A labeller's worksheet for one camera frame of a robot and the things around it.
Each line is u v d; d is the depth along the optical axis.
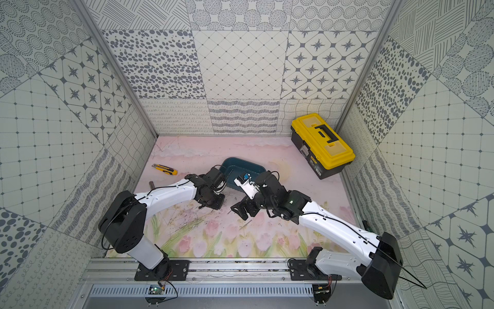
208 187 0.70
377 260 0.39
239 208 0.62
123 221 0.45
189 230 0.84
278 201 0.55
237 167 1.06
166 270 0.69
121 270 0.76
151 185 0.98
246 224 0.86
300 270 0.73
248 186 0.64
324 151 0.92
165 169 1.04
